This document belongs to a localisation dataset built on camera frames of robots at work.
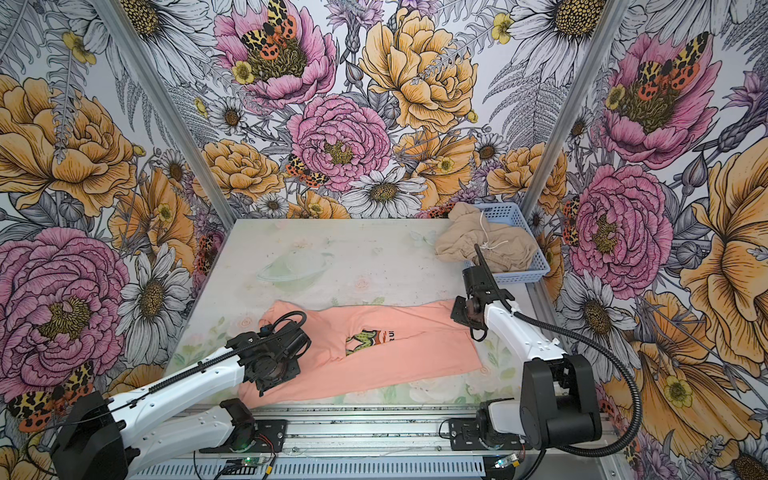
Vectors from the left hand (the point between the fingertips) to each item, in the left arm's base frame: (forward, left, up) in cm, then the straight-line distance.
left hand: (284, 381), depth 80 cm
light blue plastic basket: (+61, -76, +2) cm, 97 cm away
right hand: (+14, -49, +3) cm, 51 cm away
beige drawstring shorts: (+44, -69, +1) cm, 82 cm away
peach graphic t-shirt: (+10, -18, -3) cm, 21 cm away
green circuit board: (-17, +4, -3) cm, 18 cm away
